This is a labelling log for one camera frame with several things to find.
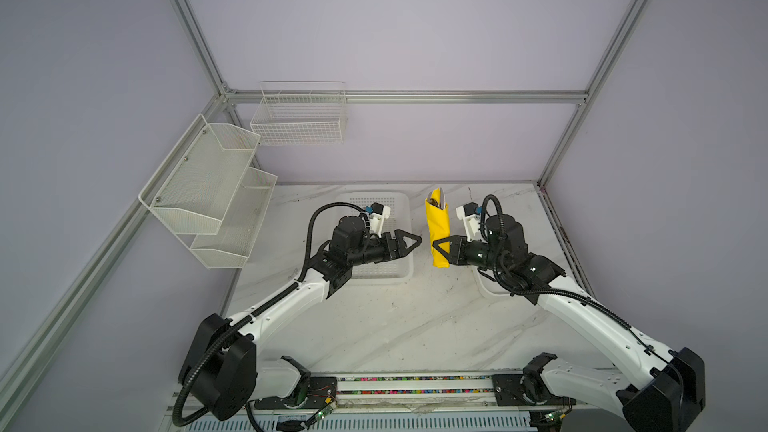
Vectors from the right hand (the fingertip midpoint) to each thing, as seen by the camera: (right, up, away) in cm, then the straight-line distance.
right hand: (432, 244), depth 73 cm
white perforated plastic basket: (-9, -12, +23) cm, 27 cm away
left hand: (-4, 0, +2) cm, 5 cm away
